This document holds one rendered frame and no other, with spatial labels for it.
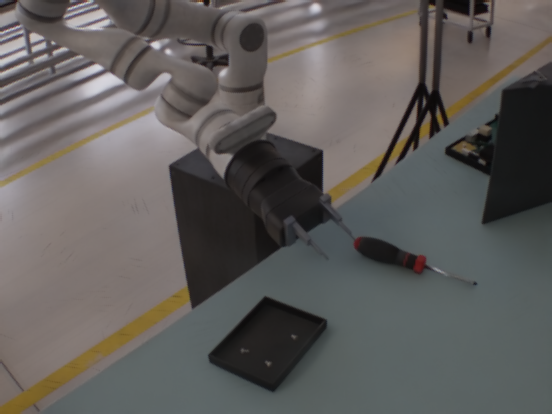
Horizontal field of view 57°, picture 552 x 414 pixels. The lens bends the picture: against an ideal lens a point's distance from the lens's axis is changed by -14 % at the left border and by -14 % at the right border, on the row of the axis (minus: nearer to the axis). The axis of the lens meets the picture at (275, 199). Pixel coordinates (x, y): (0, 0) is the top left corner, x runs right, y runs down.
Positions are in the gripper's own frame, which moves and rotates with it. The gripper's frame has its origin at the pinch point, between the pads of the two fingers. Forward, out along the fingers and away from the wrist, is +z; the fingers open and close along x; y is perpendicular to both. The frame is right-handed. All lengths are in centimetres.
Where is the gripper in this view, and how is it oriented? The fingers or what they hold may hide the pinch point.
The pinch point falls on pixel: (341, 249)
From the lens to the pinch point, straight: 65.0
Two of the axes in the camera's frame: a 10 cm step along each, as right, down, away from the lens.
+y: 0.4, 5.9, 8.0
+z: 5.9, 6.3, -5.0
